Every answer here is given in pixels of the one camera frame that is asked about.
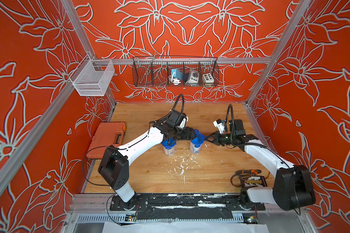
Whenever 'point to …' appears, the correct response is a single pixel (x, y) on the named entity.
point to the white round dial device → (193, 77)
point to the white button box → (208, 78)
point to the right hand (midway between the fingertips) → (203, 139)
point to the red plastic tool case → (108, 134)
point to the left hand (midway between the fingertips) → (192, 135)
